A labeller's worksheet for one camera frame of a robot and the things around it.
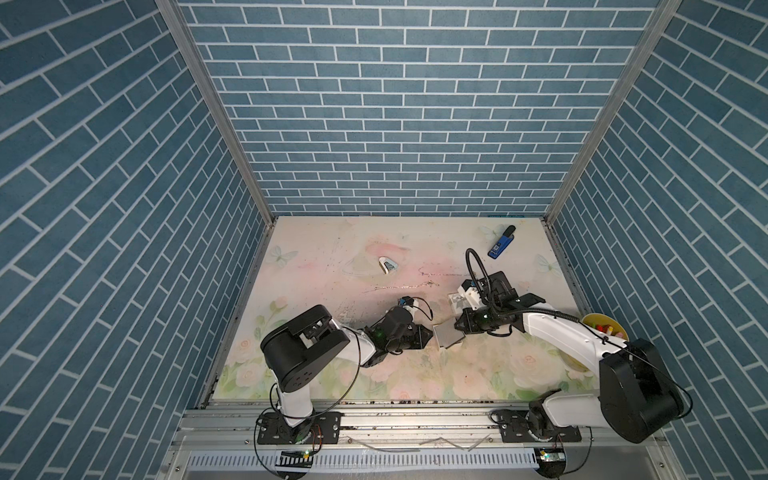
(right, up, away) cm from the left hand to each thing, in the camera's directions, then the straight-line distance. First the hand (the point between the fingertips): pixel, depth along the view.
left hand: (439, 340), depth 87 cm
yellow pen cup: (+43, +7, -8) cm, 45 cm away
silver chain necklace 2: (-13, +13, +15) cm, 24 cm away
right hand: (+5, +5, -1) cm, 7 cm away
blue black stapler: (+27, +29, +24) cm, 46 cm away
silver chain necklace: (-2, +18, +18) cm, 25 cm away
